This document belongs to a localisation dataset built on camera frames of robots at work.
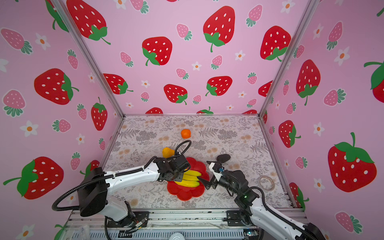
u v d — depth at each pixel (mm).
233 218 732
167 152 945
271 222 510
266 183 860
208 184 661
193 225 731
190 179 836
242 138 1076
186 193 810
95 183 418
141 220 722
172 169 592
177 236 649
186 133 1041
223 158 924
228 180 668
